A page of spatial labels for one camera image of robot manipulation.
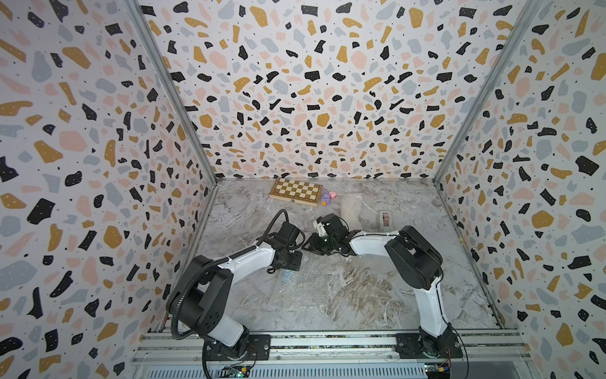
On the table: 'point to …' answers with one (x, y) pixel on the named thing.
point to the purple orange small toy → (326, 197)
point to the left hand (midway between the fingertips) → (298, 261)
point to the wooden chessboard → (298, 192)
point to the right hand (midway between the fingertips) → (303, 248)
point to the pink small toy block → (333, 195)
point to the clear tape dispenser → (385, 219)
